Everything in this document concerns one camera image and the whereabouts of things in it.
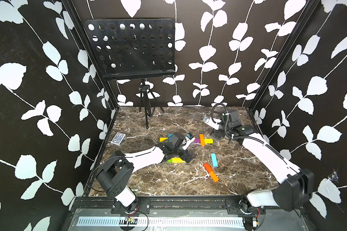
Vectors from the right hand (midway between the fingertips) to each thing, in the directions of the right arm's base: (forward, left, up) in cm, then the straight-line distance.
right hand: (216, 119), depth 82 cm
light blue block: (-15, -1, -23) cm, 27 cm away
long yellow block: (-20, +22, -12) cm, 32 cm away
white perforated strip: (-47, +30, -23) cm, 61 cm away
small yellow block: (0, +1, -24) cm, 24 cm away
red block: (-20, +3, -24) cm, 31 cm away
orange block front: (-25, +1, -23) cm, 34 cm away
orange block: (+1, +5, -24) cm, 24 cm away
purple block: (0, +9, -24) cm, 26 cm away
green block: (-16, +27, -22) cm, 38 cm away
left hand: (-12, +14, -13) cm, 23 cm away
